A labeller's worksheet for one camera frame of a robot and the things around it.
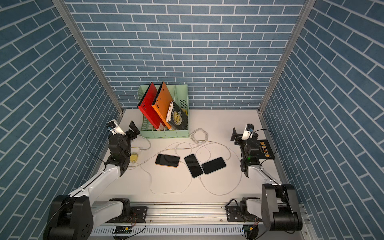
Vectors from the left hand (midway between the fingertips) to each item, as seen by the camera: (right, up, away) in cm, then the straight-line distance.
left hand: (130, 123), depth 81 cm
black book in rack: (+23, +4, +16) cm, 28 cm away
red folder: (+7, +10, +4) cm, 13 cm away
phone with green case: (+47, -26, +12) cm, 55 cm away
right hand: (+64, -3, +5) cm, 64 cm away
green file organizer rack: (+24, +21, +24) cm, 40 cm away
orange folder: (+15, +13, +11) cm, 23 cm away
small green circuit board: (+1, -52, -9) cm, 52 cm away
